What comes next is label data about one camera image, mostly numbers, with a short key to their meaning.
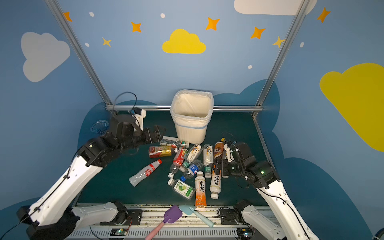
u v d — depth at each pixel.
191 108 1.04
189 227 0.72
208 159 0.90
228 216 0.75
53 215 0.37
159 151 0.93
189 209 0.76
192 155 0.93
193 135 0.93
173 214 0.75
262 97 1.11
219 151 0.95
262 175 0.43
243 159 0.49
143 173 0.84
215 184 0.81
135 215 0.75
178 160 0.90
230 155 0.59
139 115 0.56
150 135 0.55
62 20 0.73
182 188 0.80
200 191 0.79
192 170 0.86
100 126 0.88
